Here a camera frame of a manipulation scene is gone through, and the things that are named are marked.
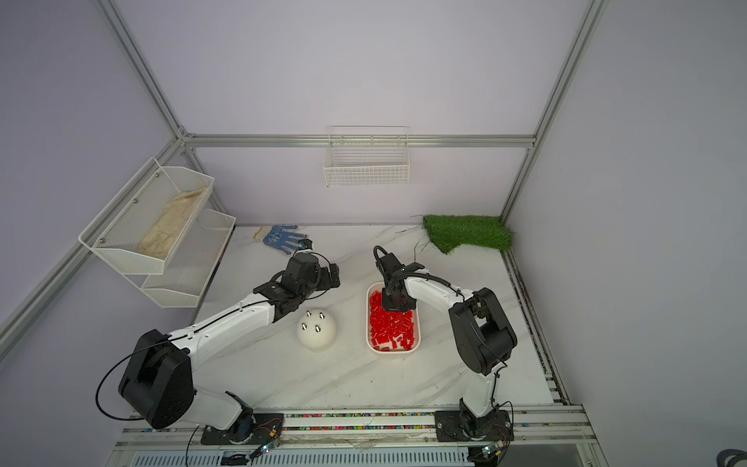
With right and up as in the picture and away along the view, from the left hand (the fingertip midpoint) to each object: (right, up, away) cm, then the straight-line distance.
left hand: (324, 273), depth 87 cm
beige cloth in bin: (-41, +11, -11) cm, 44 cm away
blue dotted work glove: (-25, +12, +29) cm, 40 cm away
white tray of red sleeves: (+19, -19, +3) cm, 27 cm away
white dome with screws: (-1, -16, -7) cm, 17 cm away
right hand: (+23, -12, +6) cm, 26 cm away
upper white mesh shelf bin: (-48, +14, -9) cm, 51 cm away
